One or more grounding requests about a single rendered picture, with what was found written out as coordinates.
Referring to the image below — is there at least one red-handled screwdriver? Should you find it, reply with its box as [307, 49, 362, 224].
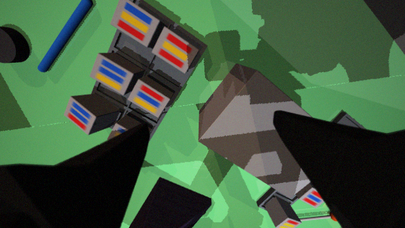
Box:
[300, 212, 337, 221]

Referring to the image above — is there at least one blue cylindrical rod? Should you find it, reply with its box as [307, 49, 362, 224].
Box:
[37, 0, 93, 72]

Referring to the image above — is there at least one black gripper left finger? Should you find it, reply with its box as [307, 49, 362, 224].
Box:
[0, 123, 150, 228]

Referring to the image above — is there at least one black short cylinder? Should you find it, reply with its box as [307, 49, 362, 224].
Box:
[0, 26, 30, 63]

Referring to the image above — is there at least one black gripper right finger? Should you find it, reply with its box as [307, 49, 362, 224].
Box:
[273, 110, 405, 228]

